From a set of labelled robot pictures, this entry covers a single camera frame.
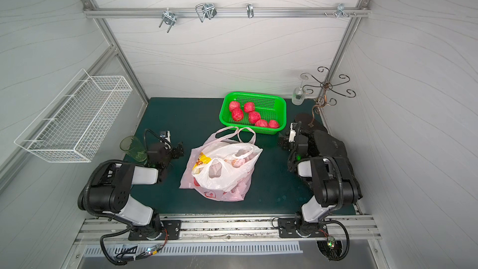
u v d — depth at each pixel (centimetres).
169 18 77
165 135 83
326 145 93
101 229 75
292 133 84
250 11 78
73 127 68
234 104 111
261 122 101
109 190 47
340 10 76
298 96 95
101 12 81
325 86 84
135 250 72
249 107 109
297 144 72
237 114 105
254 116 104
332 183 46
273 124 101
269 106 115
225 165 78
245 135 96
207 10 77
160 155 73
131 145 94
